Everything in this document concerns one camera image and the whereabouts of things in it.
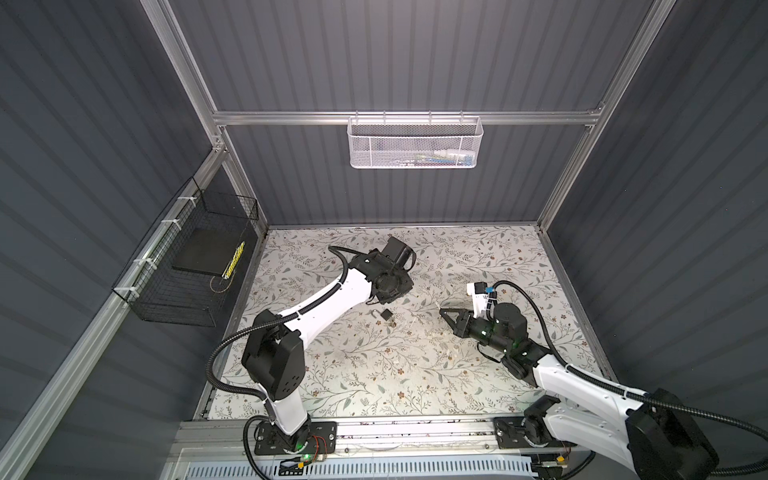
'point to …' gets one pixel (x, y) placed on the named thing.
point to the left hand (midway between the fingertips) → (408, 286)
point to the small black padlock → (386, 314)
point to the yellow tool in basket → (234, 261)
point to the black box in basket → (210, 250)
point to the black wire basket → (148, 285)
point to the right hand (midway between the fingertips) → (444, 314)
